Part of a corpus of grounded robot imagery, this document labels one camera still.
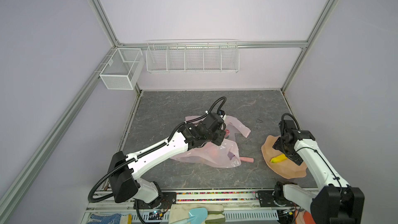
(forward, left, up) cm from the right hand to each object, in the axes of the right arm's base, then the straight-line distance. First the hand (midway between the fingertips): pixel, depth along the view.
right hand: (286, 151), depth 80 cm
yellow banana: (-1, +1, -6) cm, 6 cm away
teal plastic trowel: (-27, +46, -7) cm, 54 cm away
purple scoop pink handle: (-2, +21, -7) cm, 22 cm away
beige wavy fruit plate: (-7, 0, -5) cm, 9 cm away
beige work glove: (-25, +55, -8) cm, 61 cm away
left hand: (+4, +35, +12) cm, 37 cm away
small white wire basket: (+51, +97, +14) cm, 111 cm away
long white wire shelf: (+55, +50, +21) cm, 78 cm away
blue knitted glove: (-28, +85, -8) cm, 90 cm away
